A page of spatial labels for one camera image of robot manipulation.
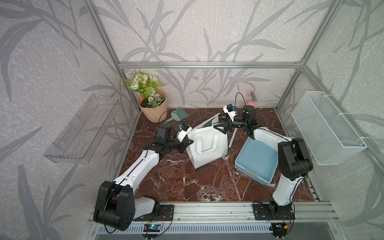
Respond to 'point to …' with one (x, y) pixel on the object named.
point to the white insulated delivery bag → (209, 143)
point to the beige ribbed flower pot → (157, 114)
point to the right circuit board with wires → (279, 228)
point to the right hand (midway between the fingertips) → (215, 121)
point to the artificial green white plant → (147, 85)
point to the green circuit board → (152, 227)
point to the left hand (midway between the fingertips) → (192, 141)
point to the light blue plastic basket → (258, 160)
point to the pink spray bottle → (252, 102)
